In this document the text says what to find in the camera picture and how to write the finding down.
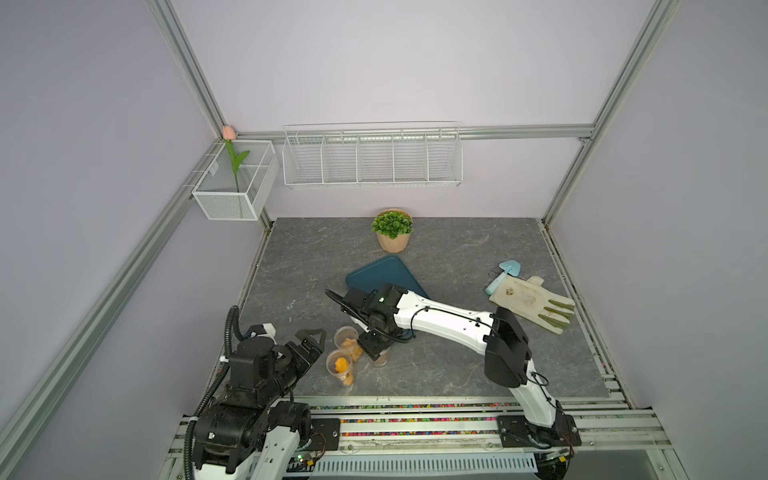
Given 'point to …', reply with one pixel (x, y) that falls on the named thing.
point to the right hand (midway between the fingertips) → (376, 343)
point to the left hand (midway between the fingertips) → (318, 347)
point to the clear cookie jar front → (339, 364)
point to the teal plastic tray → (386, 271)
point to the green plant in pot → (393, 228)
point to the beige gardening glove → (529, 297)
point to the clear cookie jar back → (347, 338)
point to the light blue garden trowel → (511, 267)
